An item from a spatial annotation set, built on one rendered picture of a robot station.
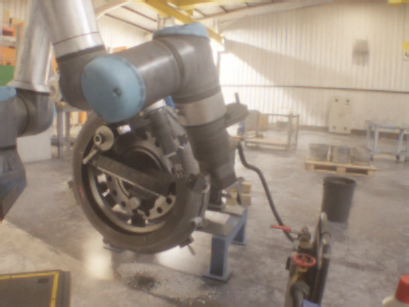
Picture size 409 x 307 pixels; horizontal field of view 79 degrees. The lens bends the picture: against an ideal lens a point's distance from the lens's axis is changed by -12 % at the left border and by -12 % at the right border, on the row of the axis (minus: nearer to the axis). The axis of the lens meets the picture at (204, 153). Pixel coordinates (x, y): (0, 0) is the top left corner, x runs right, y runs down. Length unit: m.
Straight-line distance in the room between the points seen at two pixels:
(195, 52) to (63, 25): 0.21
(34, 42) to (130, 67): 0.70
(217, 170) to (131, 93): 0.24
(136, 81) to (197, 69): 0.12
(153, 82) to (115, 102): 0.06
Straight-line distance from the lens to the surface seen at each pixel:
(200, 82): 0.45
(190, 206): 1.16
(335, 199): 2.65
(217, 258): 1.62
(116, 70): 0.36
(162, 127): 0.87
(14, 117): 0.93
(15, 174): 0.91
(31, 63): 1.03
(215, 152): 0.50
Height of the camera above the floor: 0.94
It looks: 9 degrees down
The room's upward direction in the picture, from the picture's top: 3 degrees clockwise
